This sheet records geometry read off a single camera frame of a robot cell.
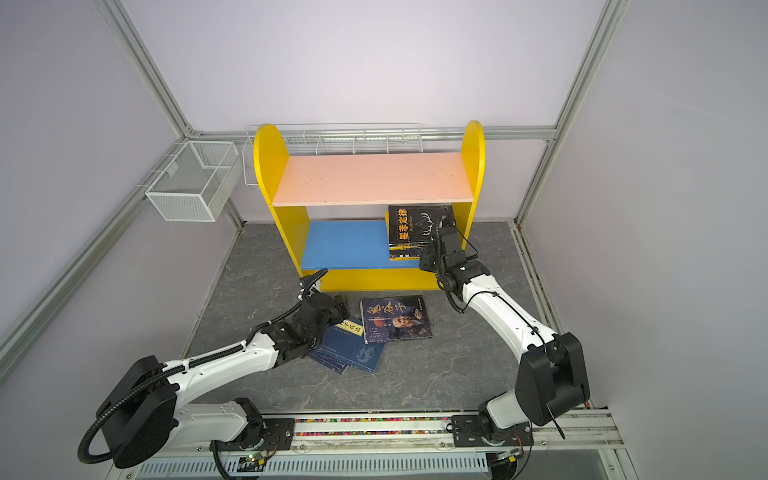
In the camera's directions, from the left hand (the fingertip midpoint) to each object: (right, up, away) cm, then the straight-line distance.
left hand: (339, 304), depth 85 cm
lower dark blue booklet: (-3, -16, 0) cm, 17 cm away
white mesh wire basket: (-50, +38, +13) cm, 64 cm away
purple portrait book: (+16, -6, +6) cm, 18 cm away
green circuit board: (-19, -37, -13) cm, 44 cm away
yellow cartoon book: (+18, +15, +5) cm, 24 cm away
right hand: (+26, +14, 0) cm, 30 cm away
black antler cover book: (+21, +24, +6) cm, 32 cm away
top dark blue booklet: (+2, -11, 0) cm, 11 cm away
